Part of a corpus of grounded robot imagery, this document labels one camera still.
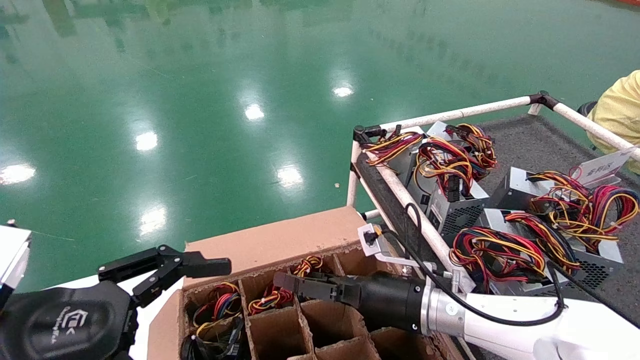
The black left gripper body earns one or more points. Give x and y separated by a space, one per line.
65 320

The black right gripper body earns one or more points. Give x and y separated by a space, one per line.
390 302

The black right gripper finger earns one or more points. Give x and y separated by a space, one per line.
310 281
335 295

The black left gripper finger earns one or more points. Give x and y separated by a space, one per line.
210 267

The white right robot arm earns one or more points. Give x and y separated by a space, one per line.
500 335

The brown cardboard box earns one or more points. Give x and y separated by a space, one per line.
280 240

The brown cardboard divider grid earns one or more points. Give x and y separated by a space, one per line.
301 315

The black pipe corner connector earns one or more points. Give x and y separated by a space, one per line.
542 99
367 133

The dark grey felt cart deck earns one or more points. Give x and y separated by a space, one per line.
530 142

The white label card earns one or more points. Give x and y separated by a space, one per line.
602 167

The person in yellow coat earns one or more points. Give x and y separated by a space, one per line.
620 115

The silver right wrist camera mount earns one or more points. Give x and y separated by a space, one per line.
369 245

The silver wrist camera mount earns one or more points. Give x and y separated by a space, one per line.
369 245
12 255

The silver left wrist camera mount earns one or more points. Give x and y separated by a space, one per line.
12 255

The white pipe cart frame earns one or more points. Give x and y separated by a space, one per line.
400 187

